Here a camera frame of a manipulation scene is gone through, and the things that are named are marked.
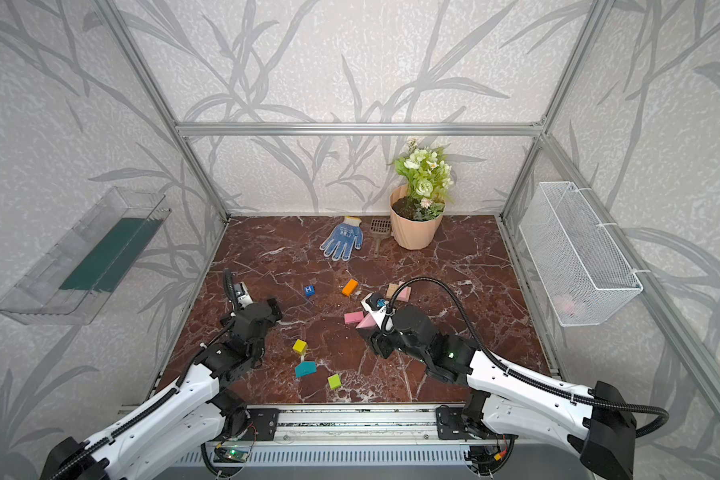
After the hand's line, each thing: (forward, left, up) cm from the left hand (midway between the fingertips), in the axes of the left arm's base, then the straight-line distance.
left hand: (262, 293), depth 83 cm
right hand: (-8, -30, +5) cm, 31 cm away
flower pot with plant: (+33, -46, +2) cm, 57 cm away
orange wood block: (+10, -23, -13) cm, 28 cm away
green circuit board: (-36, +1, -13) cm, 39 cm away
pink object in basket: (-6, -79, +9) cm, 80 cm away
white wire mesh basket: (-6, -75, +22) cm, 78 cm away
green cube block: (-20, -21, -13) cm, 32 cm away
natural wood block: (+9, -37, -13) cm, 41 cm away
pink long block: (-11, -30, +4) cm, 32 cm away
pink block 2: (-1, -25, -12) cm, 28 cm away
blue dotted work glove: (+30, -18, -14) cm, 38 cm away
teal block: (-17, -12, -13) cm, 24 cm away
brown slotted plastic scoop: (+36, -33, -13) cm, 50 cm away
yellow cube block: (-11, -10, -11) cm, 19 cm away
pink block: (+6, -41, -11) cm, 43 cm away
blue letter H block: (+8, -9, -13) cm, 18 cm away
